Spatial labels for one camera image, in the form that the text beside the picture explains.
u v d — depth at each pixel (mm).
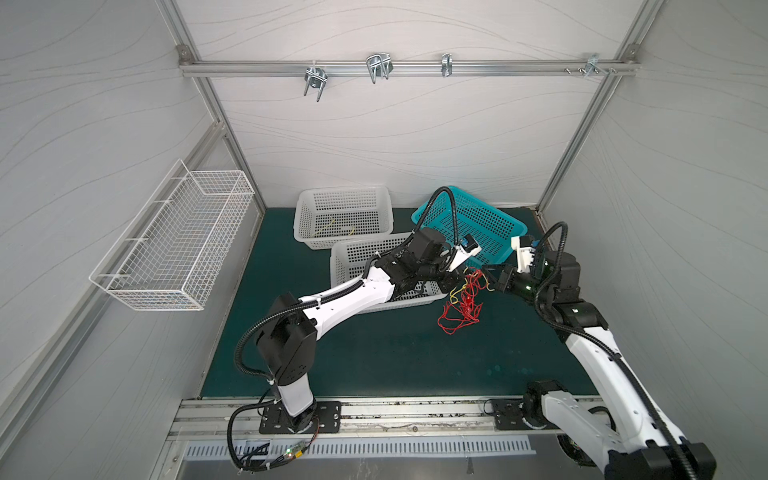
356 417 749
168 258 674
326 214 1187
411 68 795
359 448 703
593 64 765
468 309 906
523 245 684
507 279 650
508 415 736
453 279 673
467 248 649
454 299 761
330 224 1082
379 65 765
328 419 737
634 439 399
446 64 780
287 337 440
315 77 794
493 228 1109
